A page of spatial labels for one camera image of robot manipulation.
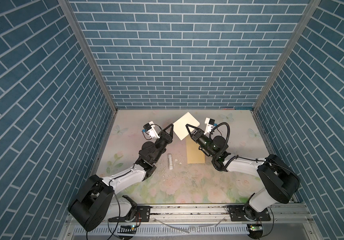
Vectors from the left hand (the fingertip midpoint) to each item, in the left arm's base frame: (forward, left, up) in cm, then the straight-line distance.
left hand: (175, 126), depth 74 cm
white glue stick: (-6, +3, -28) cm, 28 cm away
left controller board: (-39, +22, -32) cm, 55 cm away
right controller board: (-40, -41, -32) cm, 65 cm away
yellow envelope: (-2, -12, -28) cm, 30 cm away
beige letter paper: (0, -3, -2) cm, 3 cm away
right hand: (+1, -5, 0) cm, 5 cm away
